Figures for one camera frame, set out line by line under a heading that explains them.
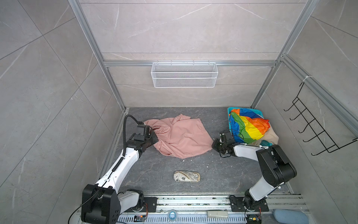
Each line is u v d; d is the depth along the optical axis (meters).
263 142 0.92
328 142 0.59
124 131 0.58
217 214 0.67
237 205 0.73
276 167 0.47
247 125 0.95
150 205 0.73
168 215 0.70
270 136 0.89
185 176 0.80
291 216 0.67
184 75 1.01
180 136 0.99
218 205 0.75
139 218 0.71
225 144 0.76
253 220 0.70
